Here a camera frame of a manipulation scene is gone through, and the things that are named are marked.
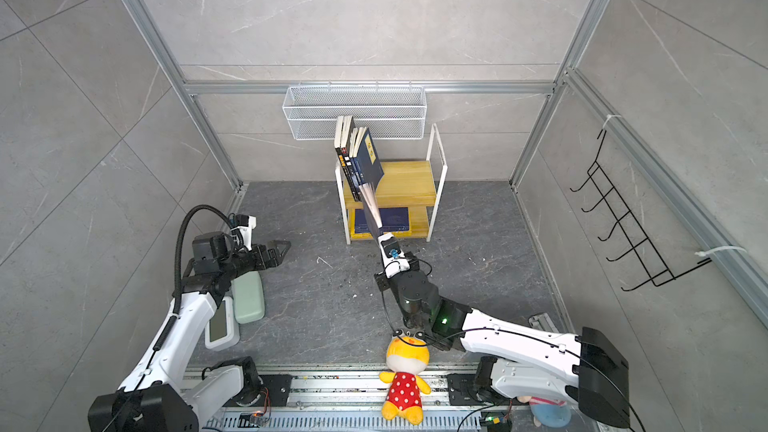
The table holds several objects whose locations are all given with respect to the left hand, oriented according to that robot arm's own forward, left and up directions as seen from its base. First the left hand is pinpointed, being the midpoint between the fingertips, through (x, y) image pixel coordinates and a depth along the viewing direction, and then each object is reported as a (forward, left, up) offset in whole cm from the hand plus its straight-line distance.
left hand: (275, 239), depth 81 cm
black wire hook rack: (-21, -84, +14) cm, 88 cm away
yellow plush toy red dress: (-29, -35, -10) cm, 46 cm away
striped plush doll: (-41, -66, -12) cm, 79 cm away
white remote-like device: (-20, -75, -16) cm, 79 cm away
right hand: (-7, -30, +9) cm, 32 cm away
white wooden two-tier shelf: (+20, -43, +2) cm, 47 cm away
